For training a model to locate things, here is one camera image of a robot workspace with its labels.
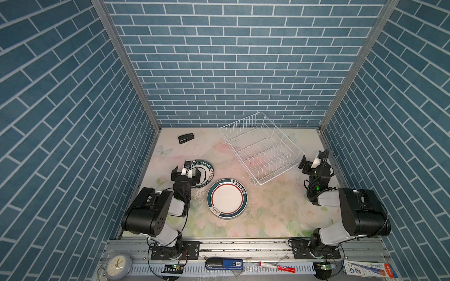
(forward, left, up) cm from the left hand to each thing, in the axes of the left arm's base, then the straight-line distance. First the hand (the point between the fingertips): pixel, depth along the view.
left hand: (187, 166), depth 91 cm
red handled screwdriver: (-45, -46, -7) cm, 64 cm away
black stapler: (+26, +6, -7) cm, 28 cm away
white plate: (0, -10, -6) cm, 12 cm away
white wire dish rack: (+13, -43, -3) cm, 45 cm away
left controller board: (-43, +1, -11) cm, 45 cm away
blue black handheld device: (-43, -20, -3) cm, 47 cm away
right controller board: (-45, -61, -9) cm, 76 cm away
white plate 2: (-15, -21, -6) cm, 27 cm away
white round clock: (-42, +21, -5) cm, 47 cm away
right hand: (+2, -66, +6) cm, 66 cm away
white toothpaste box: (-46, -81, -6) cm, 93 cm away
